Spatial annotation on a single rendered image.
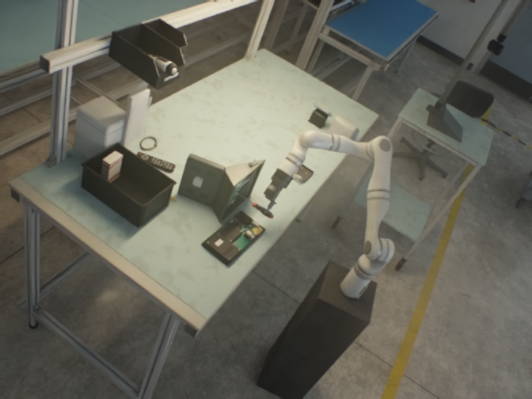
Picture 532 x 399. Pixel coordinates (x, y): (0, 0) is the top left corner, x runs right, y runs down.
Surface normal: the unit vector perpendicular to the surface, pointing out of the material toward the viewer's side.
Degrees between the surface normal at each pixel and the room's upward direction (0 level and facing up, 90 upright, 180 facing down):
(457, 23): 90
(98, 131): 90
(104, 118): 0
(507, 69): 90
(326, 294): 0
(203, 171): 90
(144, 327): 0
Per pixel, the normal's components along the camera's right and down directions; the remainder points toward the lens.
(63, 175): 0.30, -0.71
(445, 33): -0.49, 0.46
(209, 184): -0.20, 0.61
